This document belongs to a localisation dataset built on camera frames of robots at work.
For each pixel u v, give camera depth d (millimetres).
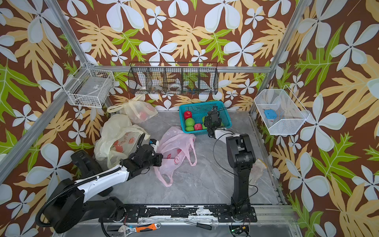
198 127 1018
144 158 659
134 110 1069
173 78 975
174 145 894
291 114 764
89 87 844
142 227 704
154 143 772
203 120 1049
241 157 556
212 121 816
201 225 705
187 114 1104
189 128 1022
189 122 1067
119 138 835
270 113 837
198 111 1155
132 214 743
